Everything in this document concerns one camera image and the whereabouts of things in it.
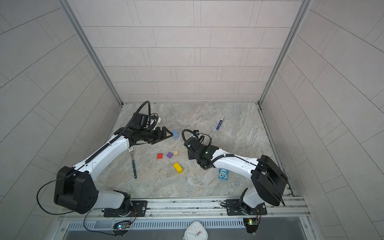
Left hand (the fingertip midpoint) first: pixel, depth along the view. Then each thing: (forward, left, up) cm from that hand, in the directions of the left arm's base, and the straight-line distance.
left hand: (172, 134), depth 79 cm
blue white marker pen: (+20, -30, -16) cm, 39 cm away
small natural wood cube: (-4, 0, -15) cm, 15 cm away
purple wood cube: (-5, +3, -16) cm, 17 cm away
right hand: (-5, -10, -10) cm, 15 cm away
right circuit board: (-38, -39, -16) cm, 57 cm away
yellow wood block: (-13, -3, -14) cm, 20 cm away
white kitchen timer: (-41, -13, -13) cm, 45 cm away
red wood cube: (-5, +9, -17) cm, 20 cm away
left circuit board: (-39, +19, -12) cm, 45 cm away
